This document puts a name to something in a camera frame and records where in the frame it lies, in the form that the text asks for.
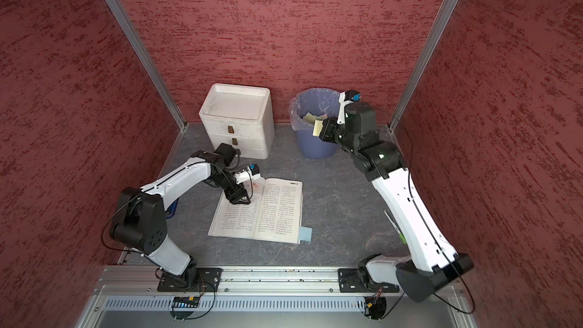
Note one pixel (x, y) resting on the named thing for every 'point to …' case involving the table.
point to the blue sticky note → (305, 234)
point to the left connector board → (185, 302)
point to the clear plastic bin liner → (318, 101)
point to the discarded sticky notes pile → (311, 118)
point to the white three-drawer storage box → (241, 117)
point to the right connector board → (375, 307)
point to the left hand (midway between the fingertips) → (242, 198)
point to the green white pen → (401, 234)
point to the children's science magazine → (273, 214)
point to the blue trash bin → (311, 146)
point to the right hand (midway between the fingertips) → (321, 126)
